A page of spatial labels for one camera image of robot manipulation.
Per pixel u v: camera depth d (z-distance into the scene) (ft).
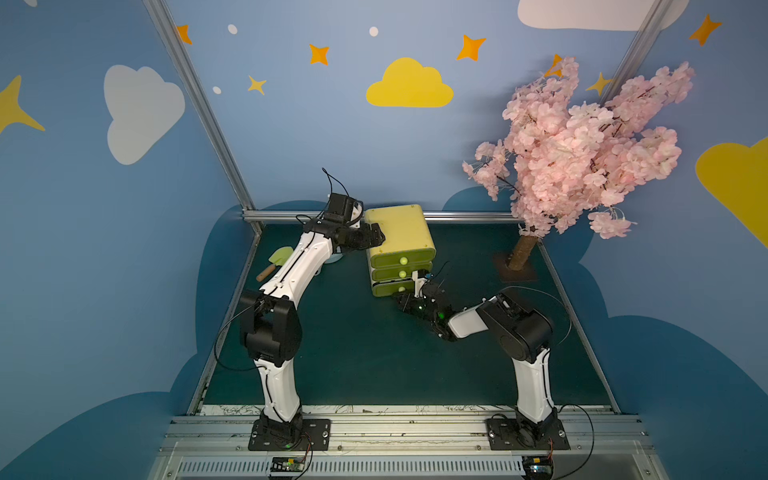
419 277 3.03
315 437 2.42
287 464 2.35
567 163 1.99
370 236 2.63
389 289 3.25
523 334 1.77
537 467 2.39
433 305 2.58
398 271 3.05
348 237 2.45
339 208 2.30
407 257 2.88
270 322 1.66
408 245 2.86
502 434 2.45
